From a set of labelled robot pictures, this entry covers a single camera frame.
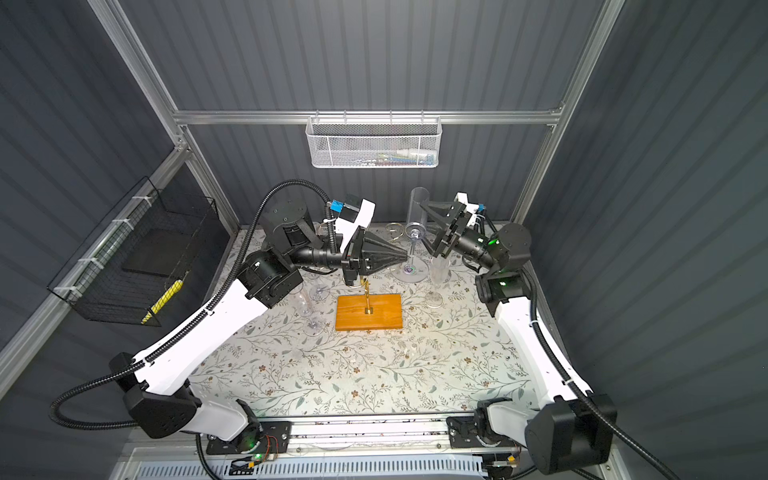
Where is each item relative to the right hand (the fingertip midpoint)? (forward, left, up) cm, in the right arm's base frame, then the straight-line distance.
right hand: (418, 224), depth 59 cm
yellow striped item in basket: (-8, +59, -16) cm, 61 cm away
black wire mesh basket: (+3, +70, -15) cm, 72 cm away
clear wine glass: (-1, +31, -43) cm, 53 cm away
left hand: (-11, +2, +3) cm, 11 cm away
